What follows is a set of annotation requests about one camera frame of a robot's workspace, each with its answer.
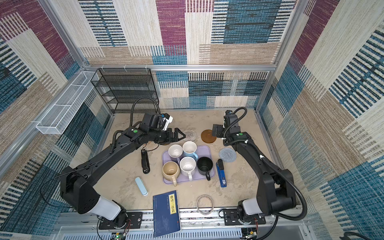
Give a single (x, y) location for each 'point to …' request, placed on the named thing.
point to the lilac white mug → (175, 152)
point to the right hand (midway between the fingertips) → (221, 130)
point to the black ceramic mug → (204, 166)
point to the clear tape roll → (205, 204)
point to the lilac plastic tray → (205, 150)
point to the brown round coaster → (206, 136)
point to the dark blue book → (166, 214)
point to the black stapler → (145, 162)
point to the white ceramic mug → (188, 165)
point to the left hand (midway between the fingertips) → (181, 135)
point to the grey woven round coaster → (227, 154)
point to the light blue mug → (189, 148)
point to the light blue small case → (142, 187)
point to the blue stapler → (221, 173)
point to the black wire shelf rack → (127, 90)
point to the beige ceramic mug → (171, 170)
